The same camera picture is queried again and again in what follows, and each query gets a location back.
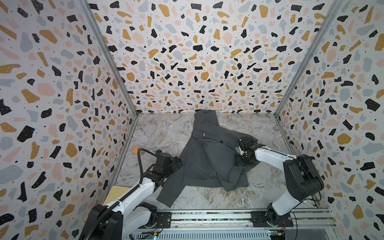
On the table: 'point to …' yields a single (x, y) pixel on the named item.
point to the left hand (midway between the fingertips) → (176, 161)
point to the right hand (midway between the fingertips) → (238, 159)
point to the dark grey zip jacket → (209, 160)
